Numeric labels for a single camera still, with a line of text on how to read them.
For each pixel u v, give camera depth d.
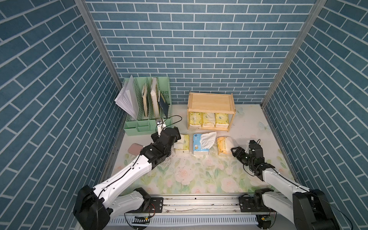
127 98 0.89
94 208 0.38
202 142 0.91
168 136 0.56
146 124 1.01
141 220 0.72
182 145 0.91
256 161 0.68
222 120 1.03
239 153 0.79
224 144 0.94
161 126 0.65
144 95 0.99
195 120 1.02
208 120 1.02
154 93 0.91
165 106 1.12
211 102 0.94
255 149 0.68
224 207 0.74
